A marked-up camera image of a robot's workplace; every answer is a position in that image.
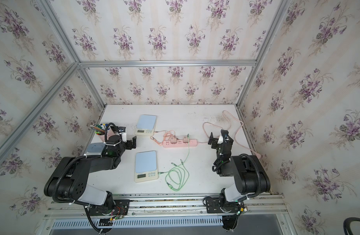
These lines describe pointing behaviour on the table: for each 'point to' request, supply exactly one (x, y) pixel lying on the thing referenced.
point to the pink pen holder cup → (110, 132)
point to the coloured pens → (100, 129)
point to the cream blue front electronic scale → (146, 166)
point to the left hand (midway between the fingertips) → (128, 136)
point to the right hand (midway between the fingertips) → (222, 134)
